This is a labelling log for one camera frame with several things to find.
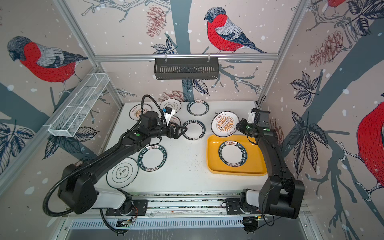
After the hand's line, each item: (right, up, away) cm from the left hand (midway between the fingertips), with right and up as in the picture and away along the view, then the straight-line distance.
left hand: (181, 126), depth 76 cm
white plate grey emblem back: (-13, +16, +44) cm, 49 cm away
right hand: (+31, +1, +7) cm, 32 cm away
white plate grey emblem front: (-35, -28, +9) cm, 46 cm away
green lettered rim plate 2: (+31, -18, +16) cm, 39 cm away
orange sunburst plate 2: (+25, +1, +13) cm, 28 cm away
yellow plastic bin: (+43, -24, +12) cm, 51 cm away
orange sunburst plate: (-41, +9, +41) cm, 59 cm away
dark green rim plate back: (+9, +12, +44) cm, 47 cm away
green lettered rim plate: (-19, -21, +14) cm, 32 cm away
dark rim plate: (+8, -5, +28) cm, 29 cm away
